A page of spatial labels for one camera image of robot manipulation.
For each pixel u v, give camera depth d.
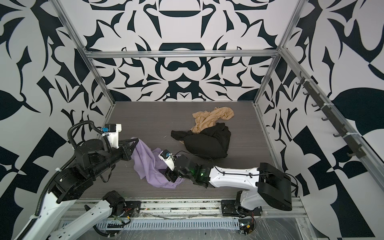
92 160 0.44
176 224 0.71
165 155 0.63
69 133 0.40
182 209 0.76
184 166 0.56
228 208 0.74
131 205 0.76
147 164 0.70
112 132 0.53
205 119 1.05
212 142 0.91
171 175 0.65
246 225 0.71
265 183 0.41
